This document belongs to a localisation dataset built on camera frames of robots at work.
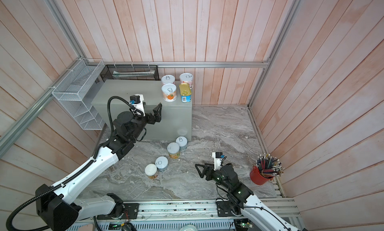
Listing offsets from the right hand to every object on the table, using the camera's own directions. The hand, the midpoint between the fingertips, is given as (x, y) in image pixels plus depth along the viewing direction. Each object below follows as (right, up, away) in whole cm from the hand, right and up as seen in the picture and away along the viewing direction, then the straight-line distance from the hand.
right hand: (200, 165), depth 80 cm
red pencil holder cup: (+35, -1, -2) cm, 35 cm away
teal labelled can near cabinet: (-10, +11, +14) cm, 20 cm away
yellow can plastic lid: (-16, +7, +8) cm, 19 cm away
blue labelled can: (-22, 0, +4) cm, 22 cm away
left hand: (-23, +31, -9) cm, 40 cm away
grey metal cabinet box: (-14, +23, +8) cm, 28 cm away
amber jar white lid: (-27, -3, 0) cm, 27 cm away
